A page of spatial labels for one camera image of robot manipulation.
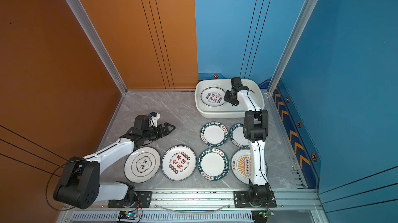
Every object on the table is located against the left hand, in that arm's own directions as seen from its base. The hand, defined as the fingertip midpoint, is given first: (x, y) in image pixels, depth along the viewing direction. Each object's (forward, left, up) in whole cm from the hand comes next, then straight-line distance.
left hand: (171, 128), depth 88 cm
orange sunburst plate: (-17, -39, -9) cm, 44 cm away
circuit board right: (-39, -46, -11) cm, 61 cm away
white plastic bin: (+37, -56, -1) cm, 67 cm away
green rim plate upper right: (+2, -40, -11) cm, 41 cm away
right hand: (+26, -34, -3) cm, 43 cm away
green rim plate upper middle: (+1, -25, -8) cm, 26 cm away
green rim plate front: (-17, -24, -9) cm, 31 cm away
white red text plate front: (-16, -5, -10) cm, 19 cm away
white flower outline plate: (-17, +15, -10) cm, 25 cm away
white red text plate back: (+31, -25, -6) cm, 40 cm away
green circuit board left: (-39, +16, -11) cm, 44 cm away
